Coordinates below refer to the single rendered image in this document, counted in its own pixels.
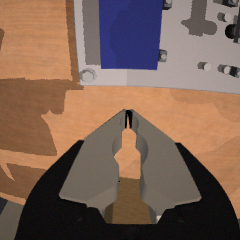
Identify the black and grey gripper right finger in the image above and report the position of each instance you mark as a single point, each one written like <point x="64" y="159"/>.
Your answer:
<point x="172" y="177"/>

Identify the blue plate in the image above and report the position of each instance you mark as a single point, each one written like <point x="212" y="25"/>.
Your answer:
<point x="130" y="33"/>

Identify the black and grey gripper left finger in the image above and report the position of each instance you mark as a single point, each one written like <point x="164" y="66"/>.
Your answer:
<point x="86" y="175"/>

